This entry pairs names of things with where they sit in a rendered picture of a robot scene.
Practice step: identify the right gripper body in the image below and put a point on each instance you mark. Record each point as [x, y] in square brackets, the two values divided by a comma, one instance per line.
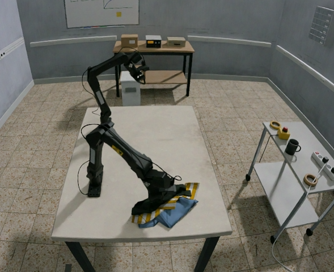
[157, 193]

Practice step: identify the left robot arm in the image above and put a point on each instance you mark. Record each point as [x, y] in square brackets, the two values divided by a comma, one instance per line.
[119, 59]

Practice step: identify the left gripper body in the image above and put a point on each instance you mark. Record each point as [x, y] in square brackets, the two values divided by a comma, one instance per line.
[135, 72]

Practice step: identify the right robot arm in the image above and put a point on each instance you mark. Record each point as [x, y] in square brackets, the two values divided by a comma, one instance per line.
[141, 167]

